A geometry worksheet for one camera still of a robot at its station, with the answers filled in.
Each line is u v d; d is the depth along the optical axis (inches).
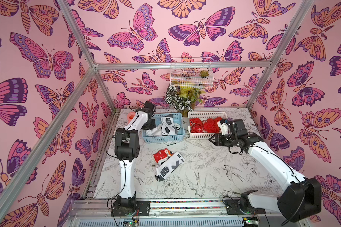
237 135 24.2
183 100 36.9
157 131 40.3
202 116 43.1
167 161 34.9
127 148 23.0
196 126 40.8
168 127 38.4
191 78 41.6
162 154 36.3
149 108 31.1
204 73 36.3
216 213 28.8
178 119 43.8
